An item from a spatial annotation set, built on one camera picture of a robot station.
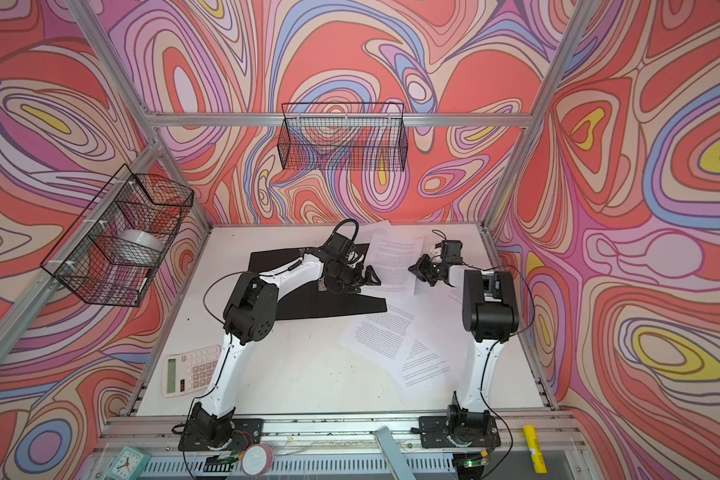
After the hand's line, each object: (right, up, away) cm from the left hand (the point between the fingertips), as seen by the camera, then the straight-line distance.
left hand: (375, 283), depth 97 cm
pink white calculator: (-53, -23, -15) cm, 60 cm away
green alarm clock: (-58, -39, -29) cm, 76 cm away
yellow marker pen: (+37, -37, -26) cm, 59 cm away
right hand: (+13, +4, +7) cm, 15 cm away
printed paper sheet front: (+2, -15, -6) cm, 16 cm away
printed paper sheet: (+13, -23, -12) cm, 29 cm away
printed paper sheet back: (+8, +7, +12) cm, 16 cm away
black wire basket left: (-66, +10, -24) cm, 71 cm away
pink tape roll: (-28, -37, -30) cm, 55 cm away
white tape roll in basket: (-59, +14, -24) cm, 65 cm away
